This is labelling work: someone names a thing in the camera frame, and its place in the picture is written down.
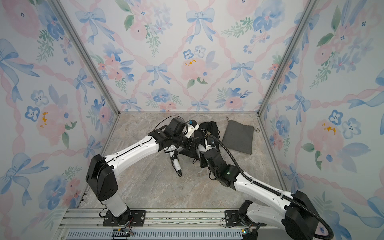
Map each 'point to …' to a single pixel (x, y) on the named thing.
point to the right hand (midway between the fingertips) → (198, 145)
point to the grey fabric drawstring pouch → (239, 137)
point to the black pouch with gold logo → (202, 135)
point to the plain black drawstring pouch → (210, 128)
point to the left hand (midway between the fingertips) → (199, 143)
